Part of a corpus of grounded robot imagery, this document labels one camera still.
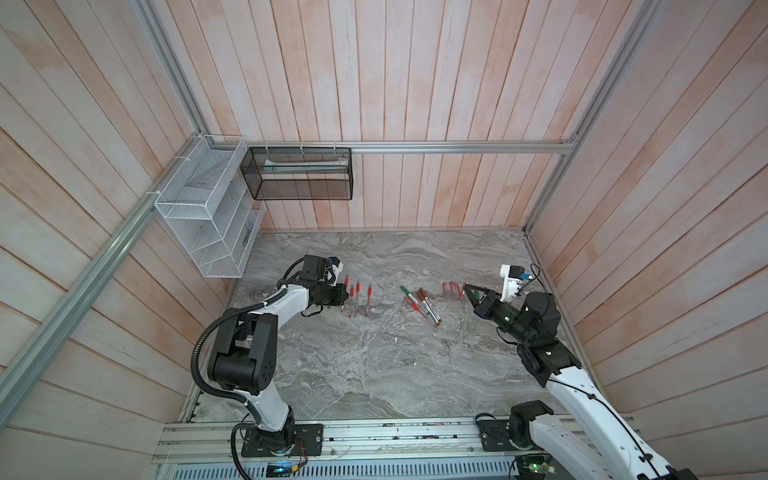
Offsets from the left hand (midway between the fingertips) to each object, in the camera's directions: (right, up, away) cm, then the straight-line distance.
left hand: (346, 299), depth 94 cm
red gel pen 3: (+3, 0, +7) cm, 8 cm away
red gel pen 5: (+24, -5, +2) cm, 25 cm away
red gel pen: (0, +5, +2) cm, 5 cm away
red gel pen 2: (+1, 0, +7) cm, 7 cm away
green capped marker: (+24, -2, +4) cm, 24 cm away
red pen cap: (+34, +3, +10) cm, 35 cm away
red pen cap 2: (+32, +4, -17) cm, 36 cm away
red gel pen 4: (+7, +1, +7) cm, 10 cm away
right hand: (+33, +6, -18) cm, 38 cm away
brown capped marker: (+26, +1, +8) cm, 27 cm away
